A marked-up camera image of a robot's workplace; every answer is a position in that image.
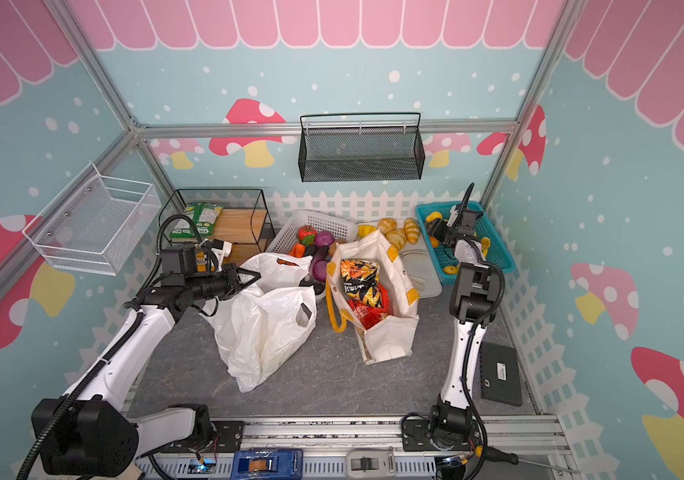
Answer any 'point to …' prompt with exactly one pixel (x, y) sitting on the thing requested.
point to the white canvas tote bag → (394, 337)
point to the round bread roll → (386, 225)
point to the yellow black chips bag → (360, 279)
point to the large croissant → (397, 238)
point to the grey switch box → (370, 463)
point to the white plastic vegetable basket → (286, 237)
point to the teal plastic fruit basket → (491, 243)
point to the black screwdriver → (514, 459)
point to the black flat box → (499, 374)
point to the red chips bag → (369, 316)
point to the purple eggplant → (320, 254)
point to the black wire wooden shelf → (243, 224)
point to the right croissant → (412, 230)
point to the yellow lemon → (433, 215)
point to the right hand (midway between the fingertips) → (434, 224)
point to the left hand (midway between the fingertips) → (260, 281)
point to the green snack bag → (206, 217)
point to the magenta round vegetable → (320, 270)
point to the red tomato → (307, 235)
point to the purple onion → (324, 238)
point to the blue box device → (267, 464)
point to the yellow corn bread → (365, 230)
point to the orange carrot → (298, 250)
